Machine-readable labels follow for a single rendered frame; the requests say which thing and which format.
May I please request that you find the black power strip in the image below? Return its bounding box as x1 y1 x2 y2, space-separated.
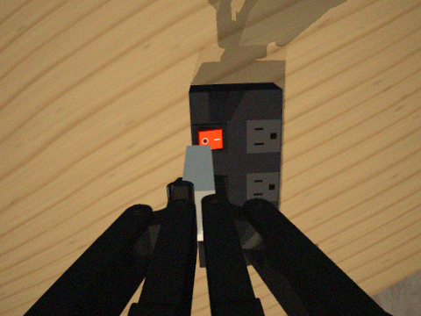
189 83 283 210

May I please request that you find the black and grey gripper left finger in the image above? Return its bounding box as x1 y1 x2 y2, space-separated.
23 145 201 316

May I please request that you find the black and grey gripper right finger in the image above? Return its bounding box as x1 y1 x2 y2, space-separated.
198 145 393 316

